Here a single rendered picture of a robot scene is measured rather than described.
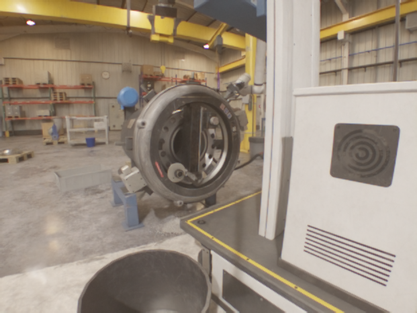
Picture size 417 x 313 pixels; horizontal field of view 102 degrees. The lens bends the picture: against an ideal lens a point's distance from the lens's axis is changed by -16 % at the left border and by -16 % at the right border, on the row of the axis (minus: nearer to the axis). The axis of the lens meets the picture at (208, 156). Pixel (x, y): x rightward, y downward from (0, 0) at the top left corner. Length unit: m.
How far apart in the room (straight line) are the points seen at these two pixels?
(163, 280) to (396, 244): 0.63
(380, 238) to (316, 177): 0.19
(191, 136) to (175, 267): 0.73
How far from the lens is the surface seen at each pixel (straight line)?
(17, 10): 13.18
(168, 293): 0.77
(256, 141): 3.86
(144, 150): 1.07
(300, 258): 0.65
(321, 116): 0.52
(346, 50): 12.52
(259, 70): 1.90
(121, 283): 0.71
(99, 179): 2.69
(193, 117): 1.16
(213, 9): 0.83
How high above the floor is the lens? 0.76
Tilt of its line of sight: 10 degrees down
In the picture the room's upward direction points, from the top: straight up
